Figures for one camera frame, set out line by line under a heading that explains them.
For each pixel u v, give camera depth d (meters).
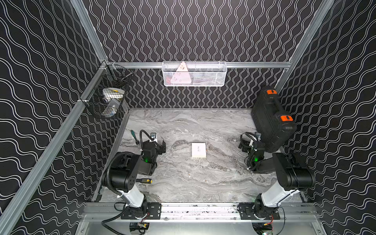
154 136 0.83
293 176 0.46
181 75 0.90
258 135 0.81
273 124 0.84
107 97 0.82
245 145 0.86
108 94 0.80
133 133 1.04
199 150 0.93
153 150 0.75
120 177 0.46
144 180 0.84
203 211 0.76
